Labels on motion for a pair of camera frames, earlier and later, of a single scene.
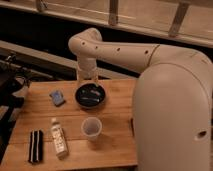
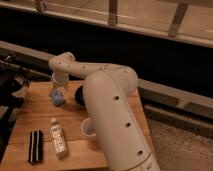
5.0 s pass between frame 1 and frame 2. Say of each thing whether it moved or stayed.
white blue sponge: stayed
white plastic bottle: stayed
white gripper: moved
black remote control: stayed
